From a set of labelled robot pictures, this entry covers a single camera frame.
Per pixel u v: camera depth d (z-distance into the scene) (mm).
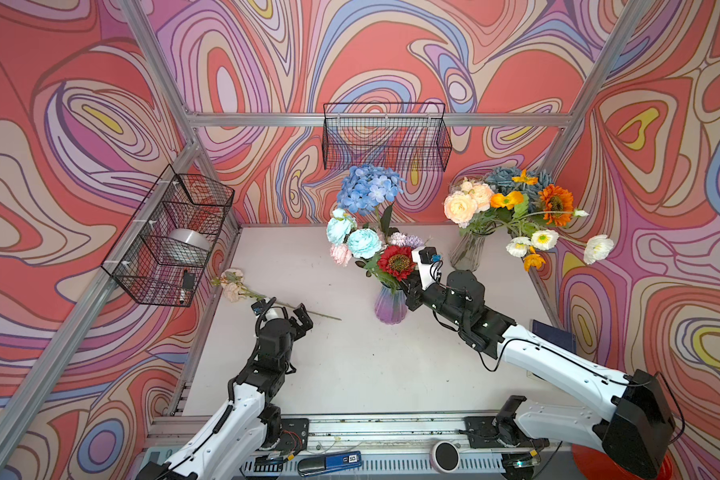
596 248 575
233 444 555
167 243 689
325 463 662
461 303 557
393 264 688
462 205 719
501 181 789
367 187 653
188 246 703
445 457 665
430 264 615
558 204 703
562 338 899
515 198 733
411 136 964
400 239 718
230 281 983
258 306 717
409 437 743
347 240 665
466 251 1070
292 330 652
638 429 388
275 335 620
